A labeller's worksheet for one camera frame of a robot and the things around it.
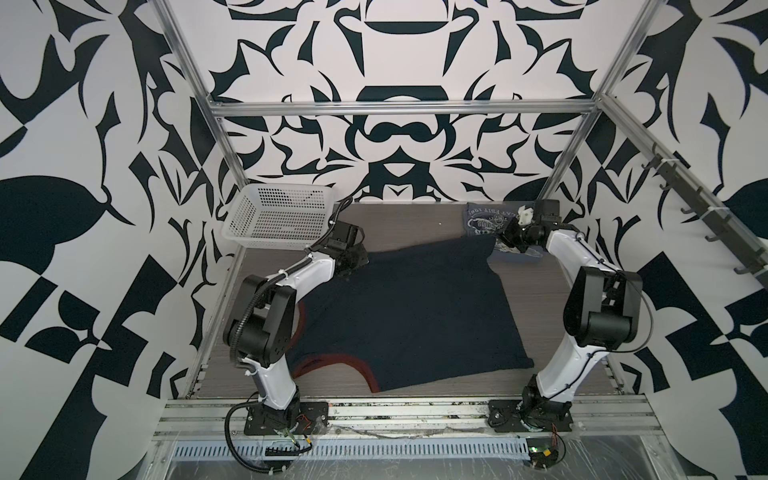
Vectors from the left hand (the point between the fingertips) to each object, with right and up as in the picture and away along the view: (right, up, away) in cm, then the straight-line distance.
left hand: (366, 251), depth 95 cm
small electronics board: (+43, -46, -23) cm, 67 cm away
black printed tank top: (+14, -20, -2) cm, 25 cm away
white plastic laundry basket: (-32, +12, +21) cm, 40 cm away
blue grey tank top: (+43, +12, +17) cm, 48 cm away
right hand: (+41, +7, 0) cm, 42 cm away
